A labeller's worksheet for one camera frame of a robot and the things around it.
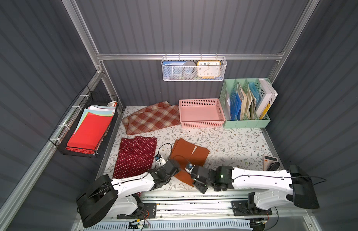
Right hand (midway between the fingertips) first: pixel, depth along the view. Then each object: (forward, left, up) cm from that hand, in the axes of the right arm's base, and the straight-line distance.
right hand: (197, 179), depth 76 cm
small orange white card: (+14, -46, -7) cm, 48 cm away
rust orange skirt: (+19, +6, -8) cm, 21 cm away
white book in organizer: (+50, -48, +16) cm, 71 cm away
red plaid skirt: (+53, +27, -7) cm, 60 cm away
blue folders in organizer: (+54, -31, +4) cm, 62 cm away
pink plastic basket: (+56, -7, -8) cm, 57 cm away
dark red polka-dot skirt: (+16, +40, -7) cm, 43 cm away
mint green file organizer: (+47, -35, +12) cm, 60 cm away
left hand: (+9, +13, -5) cm, 16 cm away
